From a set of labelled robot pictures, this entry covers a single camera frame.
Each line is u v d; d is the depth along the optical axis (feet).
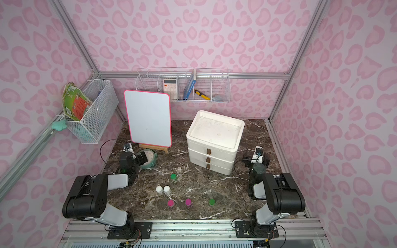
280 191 1.49
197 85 3.38
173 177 2.90
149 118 5.21
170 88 3.11
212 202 2.58
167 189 2.75
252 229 2.18
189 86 2.88
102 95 2.82
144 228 2.41
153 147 3.26
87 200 1.47
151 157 3.13
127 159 2.32
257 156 2.43
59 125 2.04
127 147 2.67
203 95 3.21
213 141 2.57
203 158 2.81
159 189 2.75
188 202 2.67
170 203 2.67
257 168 2.32
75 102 2.40
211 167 2.97
